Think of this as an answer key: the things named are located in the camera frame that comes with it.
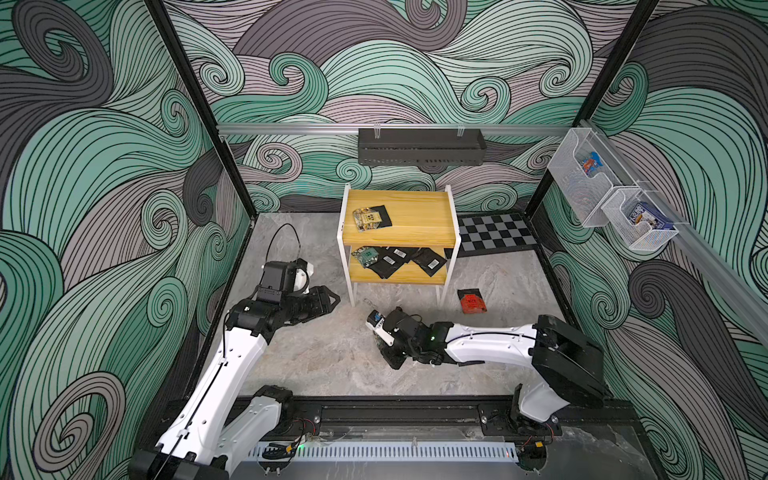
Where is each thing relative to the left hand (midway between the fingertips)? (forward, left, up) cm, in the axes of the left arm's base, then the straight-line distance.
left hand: (333, 298), depth 74 cm
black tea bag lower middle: (+17, -19, -3) cm, 25 cm away
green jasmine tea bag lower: (+16, -8, -4) cm, 19 cm away
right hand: (-6, -13, -17) cm, 22 cm away
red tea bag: (+10, -42, -19) cm, 47 cm away
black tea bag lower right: (+15, -26, -3) cm, 30 cm away
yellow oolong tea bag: (+15, -9, +14) cm, 22 cm away
